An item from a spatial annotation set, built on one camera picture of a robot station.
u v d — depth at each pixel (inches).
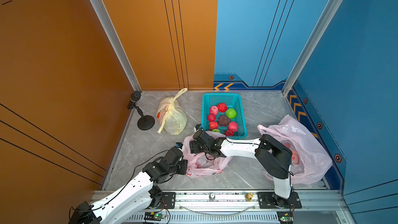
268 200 28.9
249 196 28.3
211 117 39.1
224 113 41.0
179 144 29.7
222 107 40.3
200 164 33.3
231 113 39.1
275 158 19.2
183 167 28.1
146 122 39.4
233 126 36.8
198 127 31.9
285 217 28.0
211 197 28.4
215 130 36.0
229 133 36.0
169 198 29.2
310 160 28.7
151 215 28.1
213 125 37.0
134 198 19.6
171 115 36.0
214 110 40.2
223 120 38.0
